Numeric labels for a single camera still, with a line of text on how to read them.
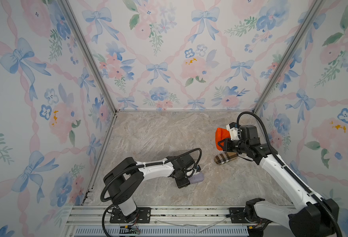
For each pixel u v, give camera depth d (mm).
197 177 837
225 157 916
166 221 734
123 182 447
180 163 684
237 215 734
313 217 384
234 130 717
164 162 566
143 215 747
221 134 799
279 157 518
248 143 606
